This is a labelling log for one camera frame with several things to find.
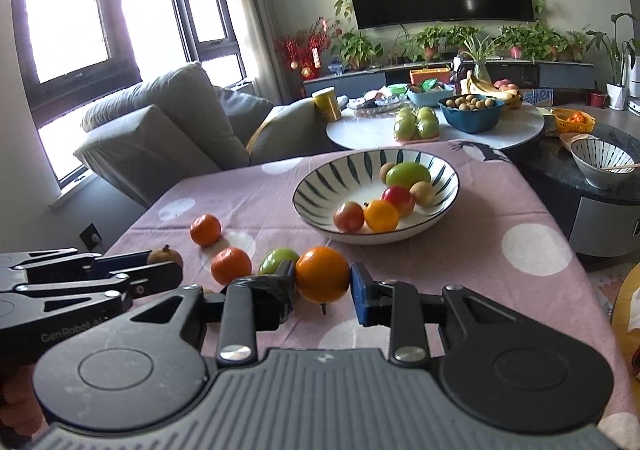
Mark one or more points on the red flower decoration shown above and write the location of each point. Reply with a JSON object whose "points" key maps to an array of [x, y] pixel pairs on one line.
{"points": [[300, 48]]}

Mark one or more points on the dark television cabinet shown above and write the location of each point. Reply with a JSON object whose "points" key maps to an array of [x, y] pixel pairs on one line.
{"points": [[565, 75]]}

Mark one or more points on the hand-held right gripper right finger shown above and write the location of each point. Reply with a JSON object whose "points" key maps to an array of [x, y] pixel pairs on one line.
{"points": [[362, 295]]}

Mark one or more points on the wooden dish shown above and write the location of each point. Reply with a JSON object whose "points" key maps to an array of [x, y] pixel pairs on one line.
{"points": [[570, 139]]}

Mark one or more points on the grey sofa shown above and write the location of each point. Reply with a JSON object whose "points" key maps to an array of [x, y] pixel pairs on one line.
{"points": [[150, 140]]}

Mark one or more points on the pink polka dot tablecloth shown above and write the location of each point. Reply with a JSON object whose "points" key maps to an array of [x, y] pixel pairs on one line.
{"points": [[500, 290]]}

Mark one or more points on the glass snack plate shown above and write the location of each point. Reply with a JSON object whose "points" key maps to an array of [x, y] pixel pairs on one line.
{"points": [[372, 105]]}

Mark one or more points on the dark round table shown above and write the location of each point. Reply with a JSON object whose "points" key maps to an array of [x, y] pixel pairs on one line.
{"points": [[550, 170]]}

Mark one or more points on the small orange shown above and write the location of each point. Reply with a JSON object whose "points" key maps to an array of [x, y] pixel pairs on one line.
{"points": [[381, 216]]}

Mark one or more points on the round orange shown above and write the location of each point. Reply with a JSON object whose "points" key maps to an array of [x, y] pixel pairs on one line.
{"points": [[231, 266], [205, 229]]}

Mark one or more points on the yellow canister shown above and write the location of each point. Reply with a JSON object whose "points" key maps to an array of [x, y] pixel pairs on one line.
{"points": [[327, 106]]}

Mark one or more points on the grey-blue cushion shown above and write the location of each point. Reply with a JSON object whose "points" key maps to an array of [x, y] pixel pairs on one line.
{"points": [[245, 113]]}

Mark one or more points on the bag of green apples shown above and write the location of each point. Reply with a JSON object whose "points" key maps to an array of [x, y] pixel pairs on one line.
{"points": [[416, 125]]}

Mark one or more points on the wooden spoon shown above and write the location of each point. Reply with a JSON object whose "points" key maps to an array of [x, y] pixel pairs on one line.
{"points": [[625, 167]]}

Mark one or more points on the white vacuum station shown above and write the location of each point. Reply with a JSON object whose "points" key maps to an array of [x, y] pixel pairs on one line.
{"points": [[634, 80]]}

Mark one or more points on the bunch of bananas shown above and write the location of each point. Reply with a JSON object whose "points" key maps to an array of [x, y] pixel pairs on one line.
{"points": [[487, 90]]}

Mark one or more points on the large striped white bowl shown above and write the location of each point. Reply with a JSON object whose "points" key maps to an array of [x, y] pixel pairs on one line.
{"points": [[325, 190]]}

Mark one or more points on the white round table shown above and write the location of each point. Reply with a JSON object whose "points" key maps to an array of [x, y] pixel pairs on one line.
{"points": [[515, 128]]}

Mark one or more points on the person's left hand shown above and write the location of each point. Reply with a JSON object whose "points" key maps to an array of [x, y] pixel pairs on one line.
{"points": [[17, 397]]}

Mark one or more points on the beige curtain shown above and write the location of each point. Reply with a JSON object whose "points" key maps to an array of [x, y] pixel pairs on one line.
{"points": [[250, 15]]}

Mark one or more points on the oval green mango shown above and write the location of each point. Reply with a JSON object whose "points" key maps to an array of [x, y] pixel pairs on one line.
{"points": [[409, 174]]}

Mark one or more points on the red apple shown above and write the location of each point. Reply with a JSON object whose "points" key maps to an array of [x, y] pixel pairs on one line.
{"points": [[348, 217], [398, 201]]}

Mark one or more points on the brown kiwi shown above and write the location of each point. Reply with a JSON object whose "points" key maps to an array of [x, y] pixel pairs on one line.
{"points": [[422, 193], [386, 174], [165, 255]]}

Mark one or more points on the spider plant in vase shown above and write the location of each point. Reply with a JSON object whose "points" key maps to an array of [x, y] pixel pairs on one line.
{"points": [[480, 58]]}

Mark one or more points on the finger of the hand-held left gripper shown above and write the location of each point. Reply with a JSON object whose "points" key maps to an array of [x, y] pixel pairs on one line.
{"points": [[125, 262], [155, 280]]}

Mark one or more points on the orange box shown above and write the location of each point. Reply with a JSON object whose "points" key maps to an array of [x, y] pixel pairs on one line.
{"points": [[430, 75]]}

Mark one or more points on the black wall socket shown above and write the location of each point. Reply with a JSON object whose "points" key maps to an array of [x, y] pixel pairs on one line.
{"points": [[92, 236]]}

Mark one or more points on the yellow wooden stool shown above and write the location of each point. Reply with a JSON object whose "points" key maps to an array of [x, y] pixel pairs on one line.
{"points": [[625, 330]]}

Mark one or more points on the blue bowl of kiwis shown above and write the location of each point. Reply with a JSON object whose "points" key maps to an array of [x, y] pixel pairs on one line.
{"points": [[470, 120]]}

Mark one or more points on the yellow-orange orange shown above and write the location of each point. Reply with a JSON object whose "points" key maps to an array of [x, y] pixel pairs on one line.
{"points": [[322, 274]]}

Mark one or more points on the red pot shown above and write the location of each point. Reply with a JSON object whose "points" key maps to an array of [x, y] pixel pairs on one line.
{"points": [[598, 99]]}

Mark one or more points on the orange basket of tangerines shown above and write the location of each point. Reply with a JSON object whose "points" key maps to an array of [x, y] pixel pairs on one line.
{"points": [[574, 121]]}

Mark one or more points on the round green fruit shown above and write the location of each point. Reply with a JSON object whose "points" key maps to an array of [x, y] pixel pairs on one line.
{"points": [[275, 259]]}

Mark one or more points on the potted green plant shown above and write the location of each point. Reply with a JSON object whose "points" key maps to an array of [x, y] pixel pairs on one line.
{"points": [[547, 41], [578, 45], [357, 48], [430, 43], [515, 41], [460, 35]]}

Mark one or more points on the grey pillow yellow trim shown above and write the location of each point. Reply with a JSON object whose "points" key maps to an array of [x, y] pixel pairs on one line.
{"points": [[285, 135]]}

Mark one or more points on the small striped bowl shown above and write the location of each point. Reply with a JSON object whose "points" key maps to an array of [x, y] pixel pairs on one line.
{"points": [[595, 173]]}

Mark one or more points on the teal tray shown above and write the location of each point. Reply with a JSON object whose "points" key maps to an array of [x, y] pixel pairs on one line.
{"points": [[425, 98]]}

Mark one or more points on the tall plant white pot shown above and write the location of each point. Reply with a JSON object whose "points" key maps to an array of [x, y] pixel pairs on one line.
{"points": [[617, 75]]}

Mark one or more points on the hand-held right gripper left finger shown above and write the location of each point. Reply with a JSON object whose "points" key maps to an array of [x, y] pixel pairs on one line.
{"points": [[265, 297]]}

